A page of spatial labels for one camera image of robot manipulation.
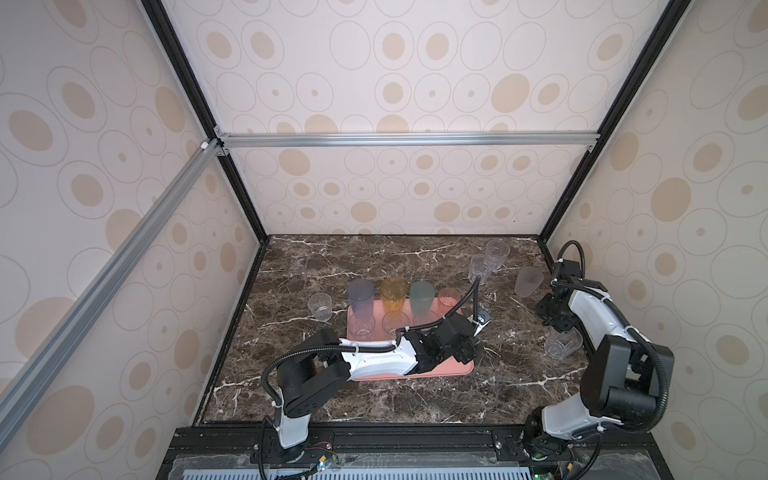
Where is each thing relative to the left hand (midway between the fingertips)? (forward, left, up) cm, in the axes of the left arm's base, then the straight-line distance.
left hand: (480, 328), depth 79 cm
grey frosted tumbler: (+17, +34, -11) cm, 40 cm away
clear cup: (+35, -14, -11) cm, 39 cm away
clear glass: (+2, -28, -15) cm, 32 cm away
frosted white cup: (+23, -23, -11) cm, 34 cm away
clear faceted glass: (+6, +34, -13) cm, 37 cm away
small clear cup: (+15, +48, -14) cm, 52 cm away
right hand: (+7, -24, -6) cm, 25 cm away
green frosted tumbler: (+16, +14, -9) cm, 23 cm away
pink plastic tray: (-7, +7, -13) cm, 16 cm away
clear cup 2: (+29, -7, -11) cm, 32 cm away
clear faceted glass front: (+6, +23, -8) cm, 25 cm away
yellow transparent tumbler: (+17, +23, -9) cm, 30 cm away
